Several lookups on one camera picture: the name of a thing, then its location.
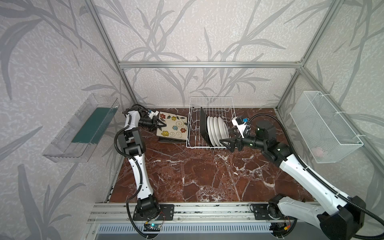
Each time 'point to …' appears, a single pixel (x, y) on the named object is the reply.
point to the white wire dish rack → (215, 106)
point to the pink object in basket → (317, 151)
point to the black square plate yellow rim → (163, 139)
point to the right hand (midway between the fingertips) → (225, 131)
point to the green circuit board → (153, 227)
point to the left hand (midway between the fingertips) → (165, 119)
